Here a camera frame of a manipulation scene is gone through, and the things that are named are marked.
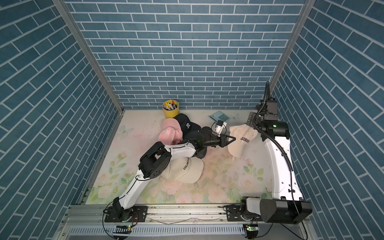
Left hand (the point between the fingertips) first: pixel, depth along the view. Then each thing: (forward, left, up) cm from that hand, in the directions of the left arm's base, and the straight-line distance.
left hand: (238, 142), depth 83 cm
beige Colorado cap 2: (+4, -3, +3) cm, 5 cm away
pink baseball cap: (+12, +40, -8) cm, 42 cm away
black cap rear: (+18, +29, -12) cm, 36 cm away
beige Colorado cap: (-11, +28, -13) cm, 33 cm away
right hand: (+3, -9, +16) cm, 18 cm away
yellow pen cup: (+33, +42, -6) cm, 54 cm away
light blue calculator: (+34, +6, -15) cm, 37 cm away
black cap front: (-8, +21, +2) cm, 23 cm away
